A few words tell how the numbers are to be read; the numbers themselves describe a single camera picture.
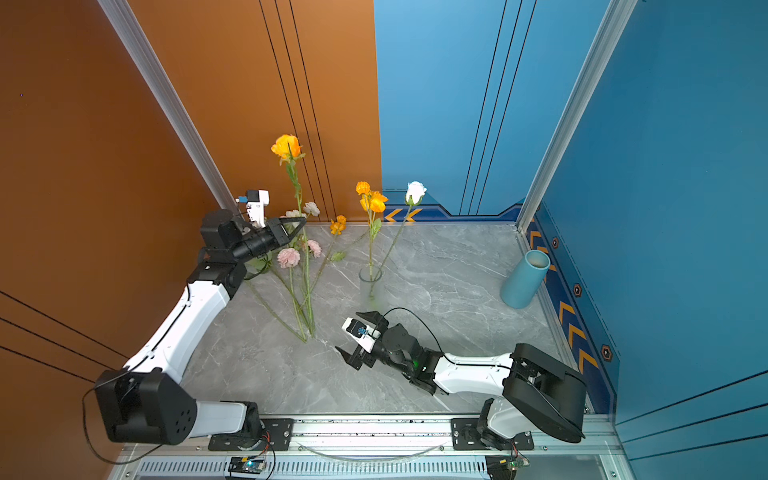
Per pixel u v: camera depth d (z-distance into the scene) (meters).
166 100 0.84
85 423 0.43
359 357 0.67
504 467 0.70
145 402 0.40
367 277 0.83
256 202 0.67
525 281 0.87
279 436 0.74
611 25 0.71
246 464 0.71
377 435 0.75
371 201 0.74
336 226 1.16
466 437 0.72
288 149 0.73
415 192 0.72
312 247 1.08
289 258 1.02
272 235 0.65
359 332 0.63
